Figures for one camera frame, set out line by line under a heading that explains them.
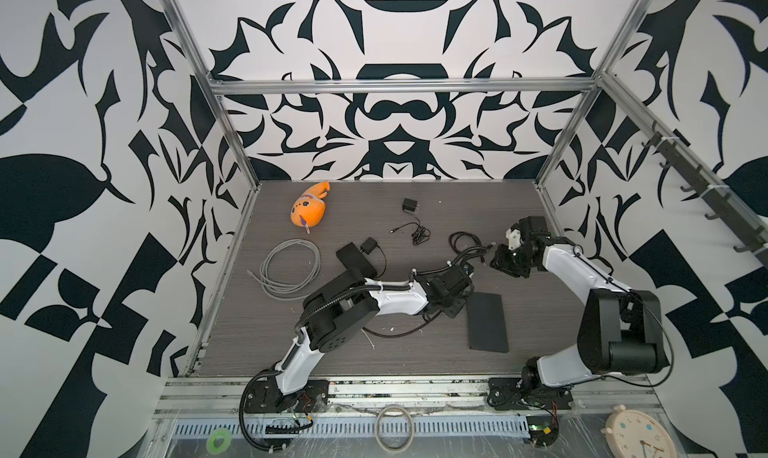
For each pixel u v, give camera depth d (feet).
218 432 2.30
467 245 3.42
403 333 2.79
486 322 2.86
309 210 3.34
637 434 2.23
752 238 1.65
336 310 1.71
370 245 3.30
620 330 1.60
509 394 2.42
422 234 3.43
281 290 2.96
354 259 3.25
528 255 2.22
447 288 2.32
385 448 2.19
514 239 2.77
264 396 2.26
